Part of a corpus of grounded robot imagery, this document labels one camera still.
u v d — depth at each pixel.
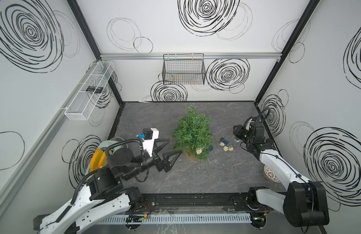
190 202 0.74
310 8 0.72
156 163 0.47
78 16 0.74
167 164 0.46
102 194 0.41
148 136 0.46
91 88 0.77
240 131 0.76
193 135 0.67
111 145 0.37
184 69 1.24
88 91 0.77
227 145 0.93
